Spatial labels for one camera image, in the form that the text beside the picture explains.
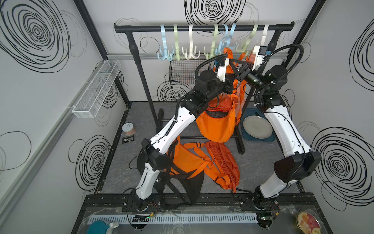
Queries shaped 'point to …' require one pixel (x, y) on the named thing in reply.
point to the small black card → (125, 139)
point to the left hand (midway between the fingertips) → (238, 75)
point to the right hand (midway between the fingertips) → (229, 61)
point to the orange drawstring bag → (217, 122)
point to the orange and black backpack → (186, 166)
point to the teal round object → (97, 227)
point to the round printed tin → (308, 224)
